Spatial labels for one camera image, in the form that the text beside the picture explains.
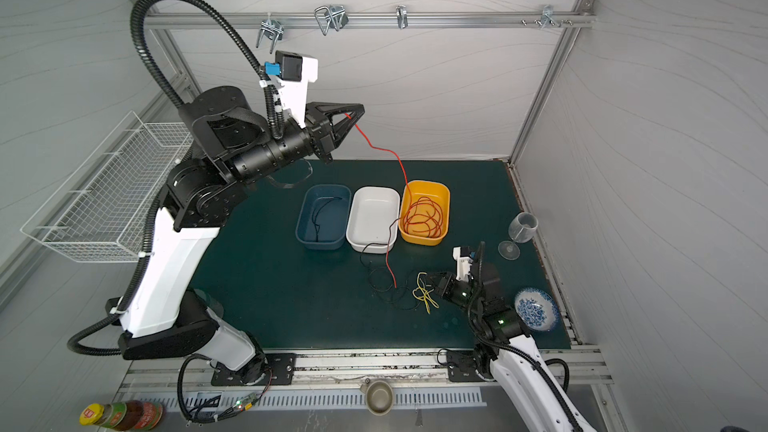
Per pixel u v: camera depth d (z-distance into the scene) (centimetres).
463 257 75
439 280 71
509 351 53
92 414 53
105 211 65
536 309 82
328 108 41
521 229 86
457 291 71
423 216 104
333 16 77
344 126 45
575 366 75
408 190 105
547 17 77
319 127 38
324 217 101
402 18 78
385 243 91
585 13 78
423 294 78
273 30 80
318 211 104
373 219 104
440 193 107
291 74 37
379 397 69
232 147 34
